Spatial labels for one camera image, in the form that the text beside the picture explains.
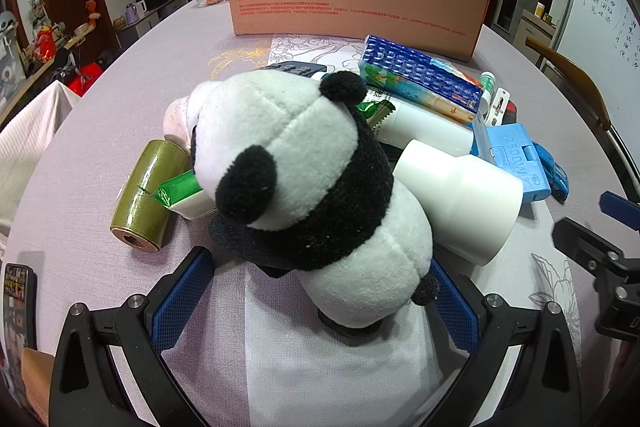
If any brown leather case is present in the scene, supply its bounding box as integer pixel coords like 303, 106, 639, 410
20, 347, 56, 427

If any large blue remote control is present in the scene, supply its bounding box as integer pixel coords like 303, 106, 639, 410
260, 62, 328, 81

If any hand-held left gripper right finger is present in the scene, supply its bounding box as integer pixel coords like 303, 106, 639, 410
422, 258, 583, 427

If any panda plush toy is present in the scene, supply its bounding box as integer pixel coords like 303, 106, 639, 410
189, 69, 441, 338

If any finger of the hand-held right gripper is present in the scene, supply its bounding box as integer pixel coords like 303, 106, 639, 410
552, 216, 632, 276
601, 190, 640, 224

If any pale pink soft object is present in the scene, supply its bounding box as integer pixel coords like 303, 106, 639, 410
163, 96, 201, 148

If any olive green roll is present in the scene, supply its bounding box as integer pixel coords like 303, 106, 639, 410
110, 139, 192, 254

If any whiteboard with writing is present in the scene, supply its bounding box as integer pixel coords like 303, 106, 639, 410
550, 0, 640, 188

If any light blue power adapter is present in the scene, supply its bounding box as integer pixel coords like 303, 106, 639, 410
470, 112, 552, 204

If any green white lip balm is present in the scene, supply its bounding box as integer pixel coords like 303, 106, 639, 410
479, 72, 497, 112

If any white cream tube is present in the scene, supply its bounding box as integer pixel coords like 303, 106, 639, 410
377, 96, 476, 158

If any blue patterned tissue pack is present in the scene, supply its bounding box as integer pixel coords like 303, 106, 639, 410
357, 34, 483, 125

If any white cloth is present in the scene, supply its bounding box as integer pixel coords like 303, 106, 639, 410
0, 82, 81, 238

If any white plastic cup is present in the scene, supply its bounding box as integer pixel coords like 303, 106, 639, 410
392, 139, 524, 268

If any orange toy figure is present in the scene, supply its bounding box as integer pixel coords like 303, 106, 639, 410
82, 0, 103, 28

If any round desktop with floral tablecloth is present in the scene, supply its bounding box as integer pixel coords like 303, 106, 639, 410
0, 0, 638, 427

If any green white snack packet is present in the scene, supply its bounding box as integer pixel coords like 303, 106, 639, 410
155, 171, 218, 222
356, 87, 398, 130

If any red bag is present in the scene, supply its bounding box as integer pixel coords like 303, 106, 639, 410
67, 62, 108, 98

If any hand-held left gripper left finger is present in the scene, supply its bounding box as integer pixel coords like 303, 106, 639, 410
48, 246, 216, 427

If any black smartphone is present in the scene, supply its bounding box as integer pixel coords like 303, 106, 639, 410
0, 263, 38, 408

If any blue toy car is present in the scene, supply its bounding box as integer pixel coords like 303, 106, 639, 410
530, 141, 571, 204

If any white plastic clip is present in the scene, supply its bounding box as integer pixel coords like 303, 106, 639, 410
489, 88, 518, 128

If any television cabinet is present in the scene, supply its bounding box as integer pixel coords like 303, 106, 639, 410
115, 0, 193, 48

